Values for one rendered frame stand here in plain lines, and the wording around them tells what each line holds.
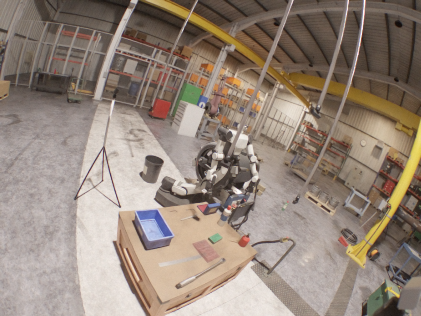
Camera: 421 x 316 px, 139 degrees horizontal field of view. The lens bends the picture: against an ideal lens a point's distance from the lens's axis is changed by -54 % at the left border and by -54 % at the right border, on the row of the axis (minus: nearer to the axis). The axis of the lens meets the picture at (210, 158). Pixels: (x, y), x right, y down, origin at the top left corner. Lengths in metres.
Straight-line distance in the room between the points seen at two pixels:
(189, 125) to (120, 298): 5.81
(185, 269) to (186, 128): 5.62
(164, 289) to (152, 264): 0.19
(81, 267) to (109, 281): 0.27
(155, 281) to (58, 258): 0.97
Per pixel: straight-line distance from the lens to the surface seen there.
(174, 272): 1.22
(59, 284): 1.67
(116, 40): 9.15
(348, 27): 10.69
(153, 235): 1.38
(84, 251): 1.80
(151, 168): 2.69
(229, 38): 11.04
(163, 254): 1.28
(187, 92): 9.61
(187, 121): 6.32
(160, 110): 7.61
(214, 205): 1.74
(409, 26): 9.92
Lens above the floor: 1.49
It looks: 17 degrees down
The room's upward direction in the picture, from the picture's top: 22 degrees clockwise
